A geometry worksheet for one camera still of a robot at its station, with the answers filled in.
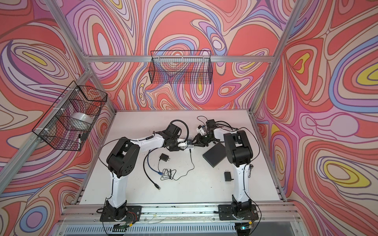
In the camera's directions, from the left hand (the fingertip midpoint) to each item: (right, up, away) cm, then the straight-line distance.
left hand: (180, 142), depth 100 cm
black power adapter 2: (+29, -18, -15) cm, 37 cm away
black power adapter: (-10, -9, -7) cm, 15 cm away
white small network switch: (+7, -1, -14) cm, 15 cm away
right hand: (+9, -3, -1) cm, 9 cm away
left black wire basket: (-57, +13, -25) cm, 64 cm away
